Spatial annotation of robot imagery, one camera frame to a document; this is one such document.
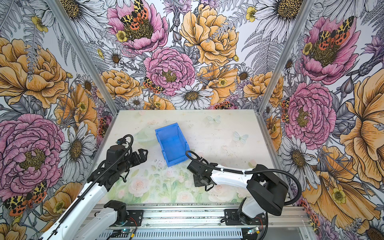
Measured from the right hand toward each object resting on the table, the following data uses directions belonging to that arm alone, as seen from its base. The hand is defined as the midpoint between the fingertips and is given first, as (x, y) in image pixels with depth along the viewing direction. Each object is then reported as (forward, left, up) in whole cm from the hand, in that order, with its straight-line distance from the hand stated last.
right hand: (201, 185), depth 85 cm
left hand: (+10, +32, +13) cm, 36 cm away
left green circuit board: (-20, +36, 0) cm, 41 cm away
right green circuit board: (-21, -24, -1) cm, 32 cm away
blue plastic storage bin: (+28, +18, 0) cm, 33 cm away
